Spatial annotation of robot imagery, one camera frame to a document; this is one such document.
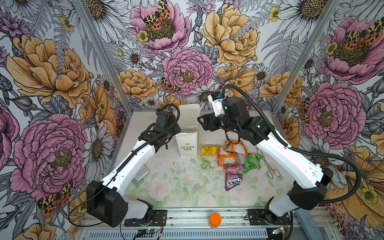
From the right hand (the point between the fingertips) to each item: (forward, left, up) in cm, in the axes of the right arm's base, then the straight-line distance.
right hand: (205, 121), depth 67 cm
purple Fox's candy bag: (-12, -16, -30) cm, 36 cm away
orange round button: (-33, -3, -28) cm, 43 cm away
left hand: (+6, +14, -13) cm, 20 cm away
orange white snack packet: (-1, -13, -32) cm, 35 cm away
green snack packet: (-6, -27, -29) cm, 40 cm away
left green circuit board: (-35, +27, -36) cm, 57 cm away
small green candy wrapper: (-5, -1, -32) cm, 33 cm away
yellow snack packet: (+2, -3, -28) cm, 28 cm away
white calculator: (-7, +35, -35) cm, 50 cm away
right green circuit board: (-37, -33, -37) cm, 62 cm away
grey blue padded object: (-36, -48, -35) cm, 69 cm away
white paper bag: (+2, +9, -14) cm, 17 cm away
